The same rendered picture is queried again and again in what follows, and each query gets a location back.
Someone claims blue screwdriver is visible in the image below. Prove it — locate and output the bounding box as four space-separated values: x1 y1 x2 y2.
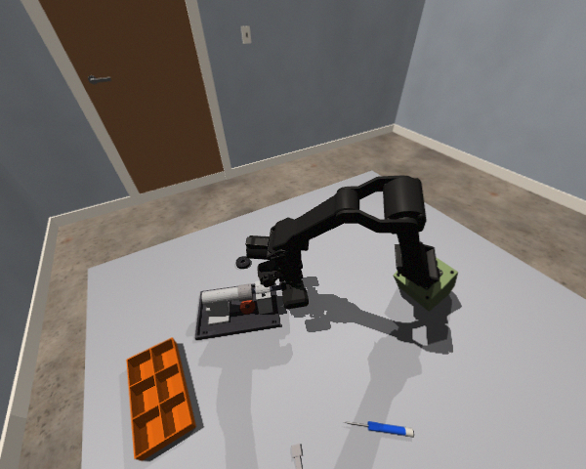
346 421 413 437

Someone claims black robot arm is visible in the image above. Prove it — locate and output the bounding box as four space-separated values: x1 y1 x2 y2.
245 175 443 290

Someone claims red-brown ring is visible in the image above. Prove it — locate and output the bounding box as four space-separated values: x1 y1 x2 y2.
240 300 255 315

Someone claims black ring spacer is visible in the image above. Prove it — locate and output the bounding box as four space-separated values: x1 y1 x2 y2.
235 256 250 269

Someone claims orange compartment tray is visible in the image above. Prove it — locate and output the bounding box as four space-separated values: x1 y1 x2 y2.
126 337 196 461

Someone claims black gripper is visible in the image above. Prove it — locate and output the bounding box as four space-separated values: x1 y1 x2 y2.
278 259 309 310

